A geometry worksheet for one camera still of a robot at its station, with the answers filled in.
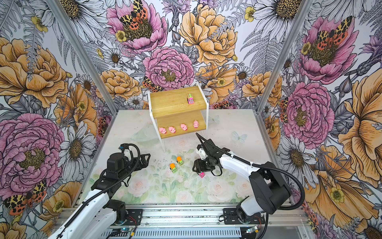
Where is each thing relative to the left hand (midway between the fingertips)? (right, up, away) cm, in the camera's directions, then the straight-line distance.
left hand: (143, 161), depth 83 cm
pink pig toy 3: (+15, +17, +4) cm, 23 cm away
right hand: (+30, -7, +1) cm, 31 cm away
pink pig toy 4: (+10, +17, +3) cm, 20 cm away
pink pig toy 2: (+22, +19, +5) cm, 29 cm away
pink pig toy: (+29, +20, +6) cm, 36 cm away
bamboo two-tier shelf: (+20, +27, -7) cm, 34 cm away
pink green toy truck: (+26, +33, -5) cm, 42 cm away
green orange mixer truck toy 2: (+15, -5, +6) cm, 17 cm away
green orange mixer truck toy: (+19, -1, +10) cm, 21 cm away
